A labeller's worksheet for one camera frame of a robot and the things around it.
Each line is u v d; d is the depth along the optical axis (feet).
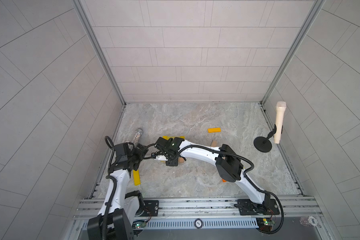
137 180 2.59
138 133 3.12
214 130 3.37
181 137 2.63
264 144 3.06
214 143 3.12
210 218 2.29
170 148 2.07
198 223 2.22
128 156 2.08
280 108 2.48
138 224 2.15
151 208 2.32
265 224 2.23
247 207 2.36
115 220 1.27
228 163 1.80
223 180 1.84
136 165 2.27
